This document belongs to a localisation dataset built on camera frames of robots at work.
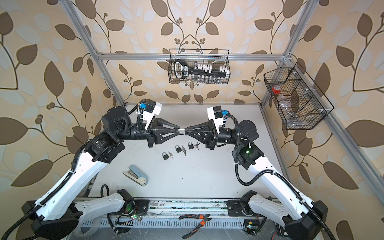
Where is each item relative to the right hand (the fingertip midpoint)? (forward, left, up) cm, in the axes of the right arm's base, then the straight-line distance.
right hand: (188, 132), depth 51 cm
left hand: (-1, +3, +2) cm, 4 cm away
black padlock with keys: (+17, +9, -44) cm, 48 cm away
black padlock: (+19, +1, -43) cm, 47 cm away
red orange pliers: (-20, -5, -43) cm, 47 cm away
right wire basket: (+23, -56, -10) cm, 61 cm away
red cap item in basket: (+38, -51, -13) cm, 65 cm away
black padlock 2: (+13, +17, -44) cm, 49 cm away
